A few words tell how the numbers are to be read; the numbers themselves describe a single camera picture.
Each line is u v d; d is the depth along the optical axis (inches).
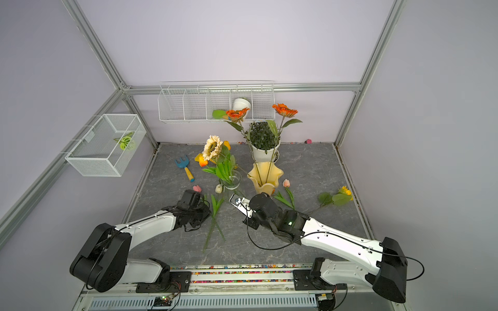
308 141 48.8
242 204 23.1
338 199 36.5
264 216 21.1
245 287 29.0
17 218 20.4
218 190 38.3
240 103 36.1
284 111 28.4
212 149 24.2
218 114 39.2
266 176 34.2
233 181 35.1
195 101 38.1
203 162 29.2
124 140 31.8
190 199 28.1
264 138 38.1
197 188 38.5
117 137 32.3
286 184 38.8
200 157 29.0
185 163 43.6
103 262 16.6
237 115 28.1
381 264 15.7
